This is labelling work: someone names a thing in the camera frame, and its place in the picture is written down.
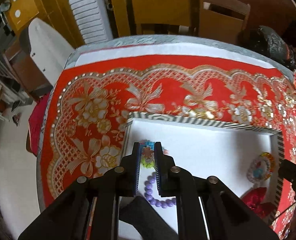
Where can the yellow cabinet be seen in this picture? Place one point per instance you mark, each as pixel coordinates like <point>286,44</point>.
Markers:
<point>25,7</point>

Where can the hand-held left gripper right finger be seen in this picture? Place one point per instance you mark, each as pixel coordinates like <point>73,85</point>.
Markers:
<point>158,172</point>

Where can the red floral tablecloth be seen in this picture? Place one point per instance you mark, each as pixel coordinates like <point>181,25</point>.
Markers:
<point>163,80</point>

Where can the brown wooden cabinet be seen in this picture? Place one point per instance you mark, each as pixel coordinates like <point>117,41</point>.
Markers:
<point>25,67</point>

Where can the white appliance panel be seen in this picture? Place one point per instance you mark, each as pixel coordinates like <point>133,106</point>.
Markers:
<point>48,50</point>

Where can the striped box with white inside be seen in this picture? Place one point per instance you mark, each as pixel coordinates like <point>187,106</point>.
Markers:
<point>200,150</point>

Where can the red cloth pouch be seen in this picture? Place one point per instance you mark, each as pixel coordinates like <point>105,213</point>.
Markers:
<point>256,200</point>

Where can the black plastic bag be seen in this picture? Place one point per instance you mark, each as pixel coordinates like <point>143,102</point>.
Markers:
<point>270,42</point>

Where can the brown wooden chair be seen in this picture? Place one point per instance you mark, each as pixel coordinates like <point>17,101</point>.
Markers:
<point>228,5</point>

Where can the black cloth pouch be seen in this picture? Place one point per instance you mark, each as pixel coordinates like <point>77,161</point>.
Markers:
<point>145,220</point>

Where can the white ribbed panel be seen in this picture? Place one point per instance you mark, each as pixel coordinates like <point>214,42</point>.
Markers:
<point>88,12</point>

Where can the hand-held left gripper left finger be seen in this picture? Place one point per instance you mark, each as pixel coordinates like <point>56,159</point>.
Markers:
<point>137,172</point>

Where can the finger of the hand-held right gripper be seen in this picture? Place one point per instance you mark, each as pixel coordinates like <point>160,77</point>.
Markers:
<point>294,171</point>

